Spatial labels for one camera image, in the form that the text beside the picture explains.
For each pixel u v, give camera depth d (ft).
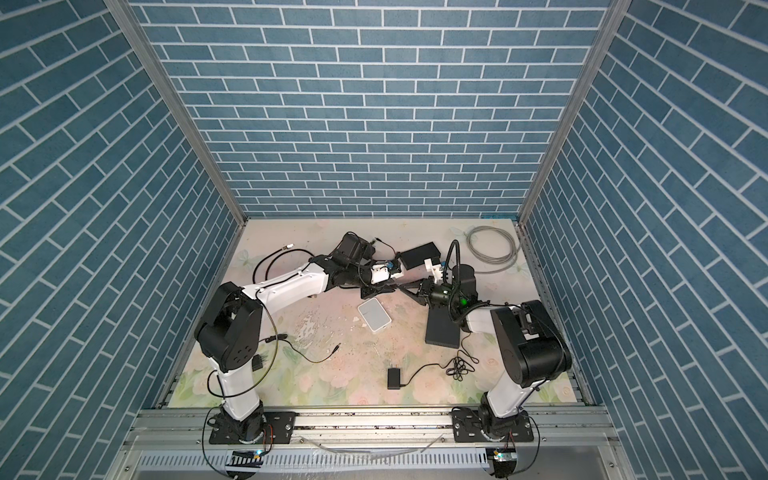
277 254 3.57
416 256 3.55
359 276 2.58
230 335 1.59
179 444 2.43
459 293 2.41
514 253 3.59
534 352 1.55
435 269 2.79
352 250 2.37
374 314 3.04
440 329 2.91
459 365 2.76
